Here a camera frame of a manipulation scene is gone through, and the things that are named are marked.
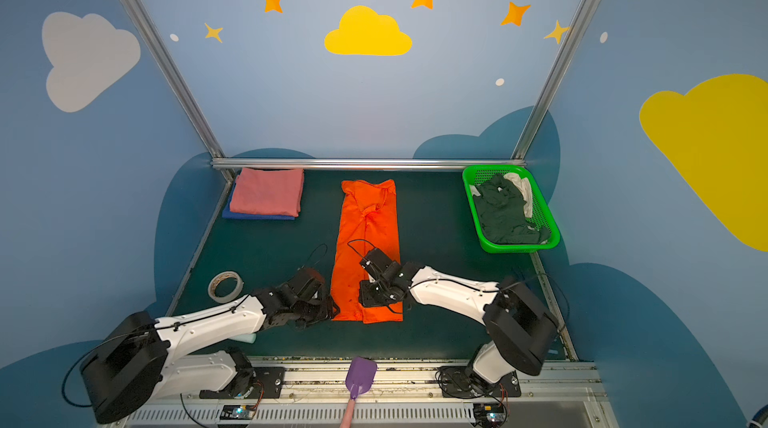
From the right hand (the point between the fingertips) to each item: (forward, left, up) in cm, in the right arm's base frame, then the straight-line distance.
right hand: (363, 296), depth 83 cm
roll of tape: (+5, +46, -4) cm, 46 cm away
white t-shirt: (+46, -56, -1) cm, 73 cm away
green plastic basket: (+32, -58, 0) cm, 67 cm away
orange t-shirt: (+31, +2, -6) cm, 32 cm away
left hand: (-4, +6, -3) cm, 9 cm away
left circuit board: (-28, +28, -7) cm, 40 cm away
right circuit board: (-25, -33, -7) cm, 42 cm away
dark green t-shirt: (+35, -47, -5) cm, 59 cm away
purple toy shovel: (-19, -1, -6) cm, 20 cm away
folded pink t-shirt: (+37, +38, 0) cm, 53 cm away
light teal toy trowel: (-12, +29, -1) cm, 32 cm away
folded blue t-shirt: (+29, +45, -3) cm, 54 cm away
